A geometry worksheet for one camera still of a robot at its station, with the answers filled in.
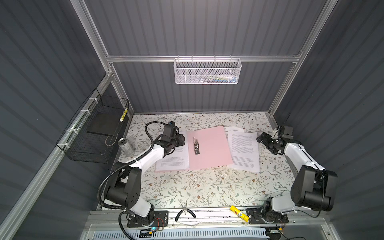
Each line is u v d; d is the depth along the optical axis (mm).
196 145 991
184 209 767
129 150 907
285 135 693
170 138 693
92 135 727
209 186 844
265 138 813
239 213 736
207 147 992
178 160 944
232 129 1090
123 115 817
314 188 474
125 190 447
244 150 991
